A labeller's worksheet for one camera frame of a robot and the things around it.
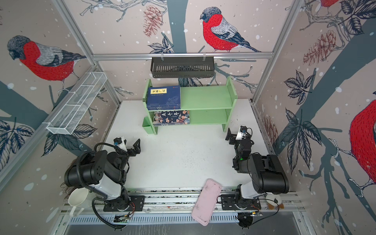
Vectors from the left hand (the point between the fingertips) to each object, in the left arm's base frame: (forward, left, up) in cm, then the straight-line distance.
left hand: (131, 140), depth 87 cm
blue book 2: (+9, -21, +20) cm, 31 cm away
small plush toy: (-32, -78, -6) cm, 84 cm away
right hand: (+5, -65, +3) cm, 65 cm away
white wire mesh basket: (-1, +26, +20) cm, 33 cm away
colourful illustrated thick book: (+13, -24, +5) cm, 28 cm away
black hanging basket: (+51, -30, +18) cm, 62 cm away
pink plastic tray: (-32, -44, -9) cm, 55 cm away
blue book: (+14, -21, +21) cm, 33 cm away
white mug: (-30, +20, -6) cm, 36 cm away
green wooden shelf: (+12, -46, +18) cm, 51 cm away
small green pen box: (+14, -6, -6) cm, 17 cm away
